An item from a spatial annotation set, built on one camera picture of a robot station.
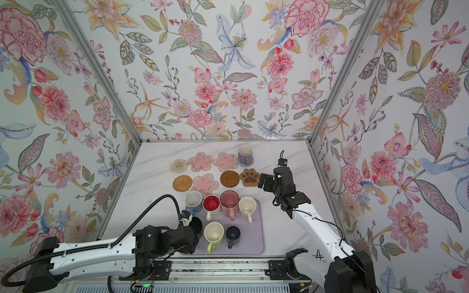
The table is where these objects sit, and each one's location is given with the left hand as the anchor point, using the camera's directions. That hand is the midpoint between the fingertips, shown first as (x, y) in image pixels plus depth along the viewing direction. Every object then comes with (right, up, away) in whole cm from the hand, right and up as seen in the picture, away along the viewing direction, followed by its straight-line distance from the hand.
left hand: (194, 245), depth 75 cm
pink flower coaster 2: (+11, +34, +36) cm, 50 cm away
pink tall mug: (+14, +14, +13) cm, 24 cm away
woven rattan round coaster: (-12, +22, +25) cm, 36 cm away
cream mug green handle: (+7, +3, +6) cm, 10 cm away
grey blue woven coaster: (+22, +32, +32) cm, 50 cm away
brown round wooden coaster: (+14, +24, +27) cm, 39 cm away
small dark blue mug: (+16, +1, +7) cm, 17 cm away
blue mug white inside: (-3, +16, +12) cm, 20 cm away
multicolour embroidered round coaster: (-16, +31, +32) cm, 48 cm away
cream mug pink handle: (+23, +13, +12) cm, 29 cm away
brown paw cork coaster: (+25, +25, +28) cm, 45 cm away
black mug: (+1, +9, 0) cm, 9 cm away
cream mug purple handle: (+23, +38, +30) cm, 54 cm away
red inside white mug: (+5, +13, +15) cm, 21 cm away
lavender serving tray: (+24, 0, +6) cm, 25 cm away
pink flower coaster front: (+1, +22, +25) cm, 33 cm away
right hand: (+33, +28, +9) cm, 44 cm away
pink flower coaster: (-4, +34, +35) cm, 49 cm away
